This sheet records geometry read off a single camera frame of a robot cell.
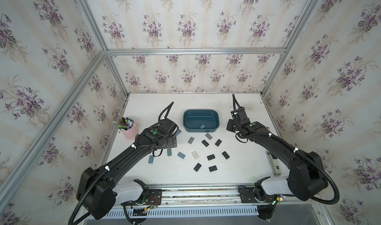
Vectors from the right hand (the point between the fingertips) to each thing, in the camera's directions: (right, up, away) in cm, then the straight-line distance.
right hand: (233, 125), depth 88 cm
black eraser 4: (-4, -18, 0) cm, 19 cm away
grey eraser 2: (-26, -10, +6) cm, 28 cm away
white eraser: (-23, -18, 0) cm, 29 cm away
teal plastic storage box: (-24, +2, +16) cm, 29 cm away
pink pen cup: (-65, -2, +2) cm, 65 cm away
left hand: (-39, -9, -8) cm, 40 cm away
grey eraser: (-49, -20, -2) cm, 53 cm away
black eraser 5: (-22, -23, -6) cm, 32 cm away
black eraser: (-16, -12, +4) cm, 21 cm away
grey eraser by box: (-14, -8, +8) cm, 18 cm away
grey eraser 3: (-18, -2, +11) cm, 21 cm away
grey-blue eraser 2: (-34, -6, +10) cm, 36 cm away
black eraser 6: (-13, -24, -6) cm, 28 cm away
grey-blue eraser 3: (-32, -18, 0) cm, 37 cm away
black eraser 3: (-14, -19, -2) cm, 23 cm away
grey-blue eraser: (-39, -17, +1) cm, 42 cm away
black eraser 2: (-8, -12, +5) cm, 15 cm away
